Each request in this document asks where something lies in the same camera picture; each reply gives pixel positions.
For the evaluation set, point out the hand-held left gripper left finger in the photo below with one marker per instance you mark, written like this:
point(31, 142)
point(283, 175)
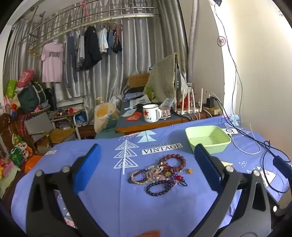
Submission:
point(87, 168)

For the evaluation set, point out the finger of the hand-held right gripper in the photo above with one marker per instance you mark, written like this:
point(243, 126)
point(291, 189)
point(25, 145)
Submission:
point(279, 208)
point(277, 161)

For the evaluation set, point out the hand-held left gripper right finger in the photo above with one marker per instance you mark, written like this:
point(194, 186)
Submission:
point(206, 168)

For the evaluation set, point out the small orange bead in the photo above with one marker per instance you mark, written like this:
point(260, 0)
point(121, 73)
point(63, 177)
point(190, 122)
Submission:
point(189, 170)

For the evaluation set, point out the red bead pendant with tassel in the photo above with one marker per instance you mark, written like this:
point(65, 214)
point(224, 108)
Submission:
point(179, 177)

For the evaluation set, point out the green plastic tray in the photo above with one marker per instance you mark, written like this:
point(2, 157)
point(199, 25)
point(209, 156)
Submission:
point(206, 139)

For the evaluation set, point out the multicolour bead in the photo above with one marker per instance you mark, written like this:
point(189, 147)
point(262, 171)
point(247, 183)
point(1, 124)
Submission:
point(167, 174)

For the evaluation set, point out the white power bank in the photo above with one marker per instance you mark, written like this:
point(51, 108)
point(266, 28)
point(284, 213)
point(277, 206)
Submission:
point(230, 131)

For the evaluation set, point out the blue printed bed sheet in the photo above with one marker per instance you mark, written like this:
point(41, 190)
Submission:
point(127, 205)

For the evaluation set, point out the yellow plastic bag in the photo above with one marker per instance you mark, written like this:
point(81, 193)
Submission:
point(105, 116)

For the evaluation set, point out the pale blue small fan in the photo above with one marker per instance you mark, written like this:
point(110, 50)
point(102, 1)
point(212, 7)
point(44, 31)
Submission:
point(234, 120)

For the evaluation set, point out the beige power strip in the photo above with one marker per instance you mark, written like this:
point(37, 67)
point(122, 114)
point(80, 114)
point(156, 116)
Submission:
point(213, 110)

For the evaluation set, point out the white router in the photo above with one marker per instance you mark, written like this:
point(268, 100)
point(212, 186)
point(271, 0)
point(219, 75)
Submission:
point(189, 111)

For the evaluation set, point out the wooden side table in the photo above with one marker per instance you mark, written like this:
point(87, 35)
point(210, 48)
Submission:
point(136, 126)

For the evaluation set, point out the black charger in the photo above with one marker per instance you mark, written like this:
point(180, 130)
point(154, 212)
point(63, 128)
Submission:
point(210, 101)

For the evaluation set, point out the grey flat box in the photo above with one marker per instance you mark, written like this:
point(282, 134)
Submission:
point(38, 123)

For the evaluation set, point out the red envelope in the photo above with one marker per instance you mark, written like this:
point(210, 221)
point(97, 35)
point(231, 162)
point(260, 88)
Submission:
point(133, 116)

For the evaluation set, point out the clear jar with red contents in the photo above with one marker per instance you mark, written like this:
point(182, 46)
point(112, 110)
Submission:
point(186, 101)

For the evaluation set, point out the clear snack jar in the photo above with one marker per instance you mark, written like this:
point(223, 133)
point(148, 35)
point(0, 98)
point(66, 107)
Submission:
point(166, 110)

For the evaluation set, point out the white enamel mug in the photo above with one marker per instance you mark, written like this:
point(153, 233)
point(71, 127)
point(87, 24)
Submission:
point(150, 113)

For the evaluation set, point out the dark green duffel bag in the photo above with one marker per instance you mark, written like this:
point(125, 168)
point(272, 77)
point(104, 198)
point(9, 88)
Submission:
point(30, 96)

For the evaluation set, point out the cardboard box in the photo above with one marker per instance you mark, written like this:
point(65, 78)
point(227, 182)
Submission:
point(138, 79)

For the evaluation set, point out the pink bag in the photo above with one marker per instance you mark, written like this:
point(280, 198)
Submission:
point(25, 77)

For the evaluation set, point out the pink t-shirt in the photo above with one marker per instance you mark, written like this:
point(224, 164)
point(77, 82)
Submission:
point(52, 63)

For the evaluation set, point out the grey shirt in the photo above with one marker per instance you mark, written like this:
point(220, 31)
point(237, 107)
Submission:
point(79, 52)

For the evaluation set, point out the black shirt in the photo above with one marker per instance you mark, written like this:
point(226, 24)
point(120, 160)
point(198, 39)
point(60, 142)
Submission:
point(91, 50)

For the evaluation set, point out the grey pipe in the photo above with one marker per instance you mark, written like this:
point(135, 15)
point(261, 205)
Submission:
point(192, 41)

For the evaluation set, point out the blue garment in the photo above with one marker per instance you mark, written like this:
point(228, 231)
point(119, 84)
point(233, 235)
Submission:
point(110, 42)

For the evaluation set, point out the white shirt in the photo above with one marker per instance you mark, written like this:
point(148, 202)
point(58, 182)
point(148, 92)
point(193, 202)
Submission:
point(103, 41)

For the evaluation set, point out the dark underwear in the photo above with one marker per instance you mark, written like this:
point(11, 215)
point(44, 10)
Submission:
point(118, 39)

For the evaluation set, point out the metal clothes rack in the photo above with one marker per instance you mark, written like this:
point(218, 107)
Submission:
point(91, 20)

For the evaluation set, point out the round wall sticker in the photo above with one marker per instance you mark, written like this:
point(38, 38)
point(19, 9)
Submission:
point(221, 41)

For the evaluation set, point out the black wall box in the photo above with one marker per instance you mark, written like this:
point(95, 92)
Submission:
point(218, 2)

